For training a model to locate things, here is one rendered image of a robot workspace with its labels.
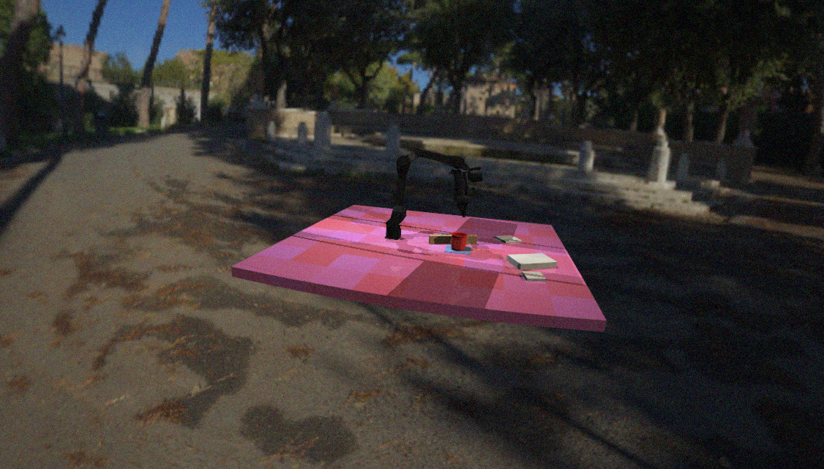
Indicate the white square block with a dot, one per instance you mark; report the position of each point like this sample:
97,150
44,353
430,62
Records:
508,239

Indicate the beige square block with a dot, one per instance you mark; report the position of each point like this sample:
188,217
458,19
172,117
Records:
533,276

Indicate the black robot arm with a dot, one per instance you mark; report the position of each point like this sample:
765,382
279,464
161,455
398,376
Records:
393,230

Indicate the olive brown flat bar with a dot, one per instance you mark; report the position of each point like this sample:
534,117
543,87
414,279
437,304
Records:
447,239

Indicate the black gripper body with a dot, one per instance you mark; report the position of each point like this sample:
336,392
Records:
461,190

